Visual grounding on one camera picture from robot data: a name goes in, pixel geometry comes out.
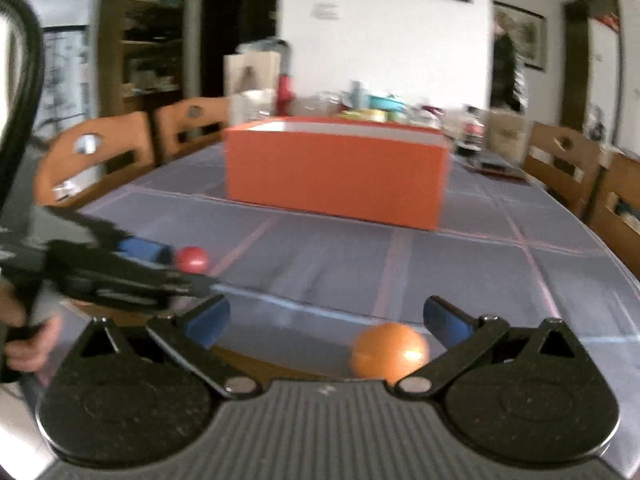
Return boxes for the small orange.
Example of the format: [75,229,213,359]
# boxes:
[350,322,431,383]

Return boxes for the wooden chair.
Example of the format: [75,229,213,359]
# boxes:
[35,111,156,208]
[587,150,640,281]
[522,121,603,221]
[152,96,233,166]

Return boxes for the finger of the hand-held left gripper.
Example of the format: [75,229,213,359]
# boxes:
[112,235,173,266]
[95,260,221,313]

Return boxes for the brown cardboard package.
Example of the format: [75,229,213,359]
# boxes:
[487,110,528,166]

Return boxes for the dark wooden shelf cabinet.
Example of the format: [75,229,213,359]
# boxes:
[97,0,188,121]

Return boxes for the framed landscape picture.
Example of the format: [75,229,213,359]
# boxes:
[492,1,546,72]

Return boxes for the orange cardboard box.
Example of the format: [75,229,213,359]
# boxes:
[225,116,451,232]

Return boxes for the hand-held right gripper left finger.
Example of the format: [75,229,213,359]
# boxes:
[75,296,258,400]

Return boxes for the dark hanging jacket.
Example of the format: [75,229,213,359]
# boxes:
[491,15,526,111]

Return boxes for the white paper bag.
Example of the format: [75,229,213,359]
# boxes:
[223,51,281,121]

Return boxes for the person's left hand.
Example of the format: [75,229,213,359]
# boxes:
[0,280,63,376]

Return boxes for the red folded umbrella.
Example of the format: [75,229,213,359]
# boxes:
[277,40,297,116]

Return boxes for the black cable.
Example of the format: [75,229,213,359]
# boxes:
[0,0,46,241]

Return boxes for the yellow containers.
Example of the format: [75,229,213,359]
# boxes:
[340,109,388,122]

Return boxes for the brown door frame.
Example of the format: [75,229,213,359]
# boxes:
[560,0,626,151]

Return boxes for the blue checked tablecloth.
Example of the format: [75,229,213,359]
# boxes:
[30,135,640,386]

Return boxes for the dark bottle with white cap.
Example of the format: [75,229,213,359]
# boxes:
[462,107,488,153]

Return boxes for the teal container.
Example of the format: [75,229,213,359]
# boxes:
[367,95,406,112]

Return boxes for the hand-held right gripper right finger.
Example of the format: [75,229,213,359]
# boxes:
[394,296,591,397]

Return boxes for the dark red notebook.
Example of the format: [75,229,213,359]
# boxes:
[465,157,531,186]

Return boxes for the small red fruit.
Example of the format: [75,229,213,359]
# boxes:
[175,246,210,275]

